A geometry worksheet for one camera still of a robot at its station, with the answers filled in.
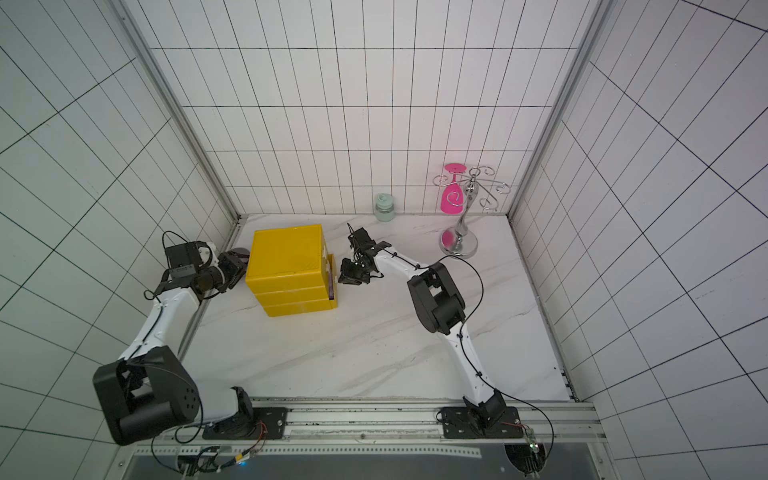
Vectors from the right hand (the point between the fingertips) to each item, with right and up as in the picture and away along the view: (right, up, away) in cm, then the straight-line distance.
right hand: (343, 271), depth 100 cm
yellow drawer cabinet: (-11, +3, -22) cm, 25 cm away
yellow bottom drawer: (-7, -9, -12) cm, 17 cm away
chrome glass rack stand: (+42, +10, +10) cm, 44 cm away
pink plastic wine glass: (+37, +25, -2) cm, 45 cm away
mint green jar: (+14, +23, +14) cm, 31 cm away
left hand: (-25, +4, -15) cm, 29 cm away
